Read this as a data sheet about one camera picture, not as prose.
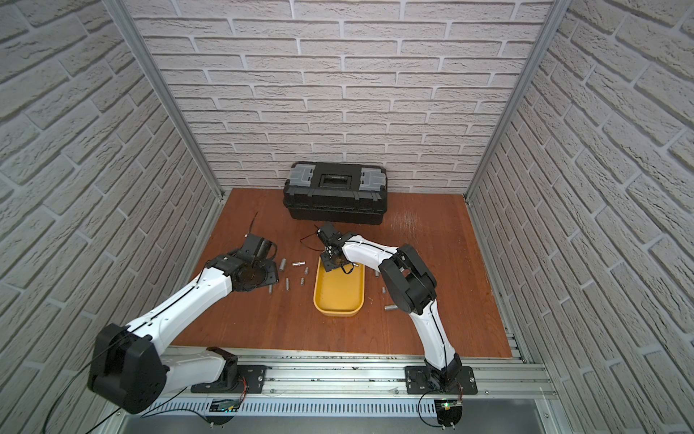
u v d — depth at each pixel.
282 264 0.94
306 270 0.95
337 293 0.89
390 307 0.87
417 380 0.74
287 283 0.92
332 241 0.77
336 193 0.98
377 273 0.94
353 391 0.73
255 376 0.74
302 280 0.92
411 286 0.55
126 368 0.40
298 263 0.97
